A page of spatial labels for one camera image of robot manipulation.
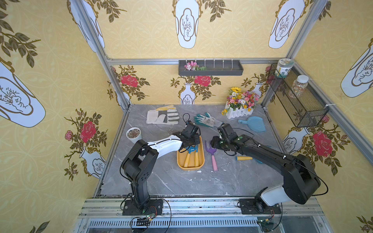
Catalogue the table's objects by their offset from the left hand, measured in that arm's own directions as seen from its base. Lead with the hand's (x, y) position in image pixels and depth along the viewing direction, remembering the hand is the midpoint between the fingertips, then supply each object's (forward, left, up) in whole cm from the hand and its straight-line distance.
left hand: (192, 137), depth 95 cm
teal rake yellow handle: (-7, +2, -3) cm, 8 cm away
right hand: (-5, -14, +4) cm, 15 cm away
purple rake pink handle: (-8, -13, -5) cm, 16 cm away
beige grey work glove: (+24, +18, -5) cm, 30 cm away
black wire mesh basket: (+5, -57, +29) cm, 64 cm away
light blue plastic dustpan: (+14, -48, -5) cm, 51 cm away
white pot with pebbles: (+3, +38, +1) cm, 38 cm away
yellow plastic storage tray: (-11, +7, -5) cm, 14 cm away
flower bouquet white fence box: (+20, -34, +10) cm, 41 cm away
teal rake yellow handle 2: (-12, -3, -3) cm, 12 cm away
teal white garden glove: (+17, -13, -5) cm, 22 cm away
